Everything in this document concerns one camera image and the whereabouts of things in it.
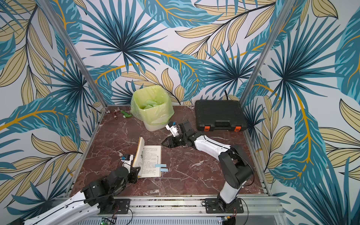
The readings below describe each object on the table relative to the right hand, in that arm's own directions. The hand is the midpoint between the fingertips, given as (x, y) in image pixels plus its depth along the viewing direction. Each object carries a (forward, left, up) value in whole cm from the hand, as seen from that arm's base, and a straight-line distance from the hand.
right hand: (164, 143), depth 84 cm
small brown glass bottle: (+31, +41, -9) cm, 52 cm away
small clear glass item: (+36, +47, -10) cm, 60 cm away
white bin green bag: (+31, +10, +1) cm, 33 cm away
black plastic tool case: (+24, -40, -3) cm, 46 cm away
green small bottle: (+31, +32, -9) cm, 46 cm away
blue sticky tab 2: (-12, +1, -12) cm, 17 cm away
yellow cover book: (-4, +12, -10) cm, 16 cm away
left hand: (-14, +14, -5) cm, 20 cm away
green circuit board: (-37, +30, -14) cm, 50 cm away
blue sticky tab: (-10, +3, -11) cm, 15 cm away
